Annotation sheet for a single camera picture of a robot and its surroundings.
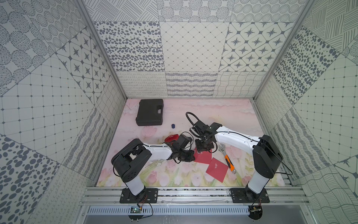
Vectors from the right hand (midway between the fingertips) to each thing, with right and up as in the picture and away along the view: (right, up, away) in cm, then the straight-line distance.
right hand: (201, 150), depth 85 cm
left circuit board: (-36, -27, -13) cm, 47 cm away
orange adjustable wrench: (+15, 0, +6) cm, 16 cm away
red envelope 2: (+10, -11, -1) cm, 15 cm away
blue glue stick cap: (-19, +13, +17) cm, 29 cm away
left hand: (-1, -7, -1) cm, 7 cm away
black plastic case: (-36, +23, +19) cm, 47 cm away
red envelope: (+3, -5, +3) cm, 6 cm away
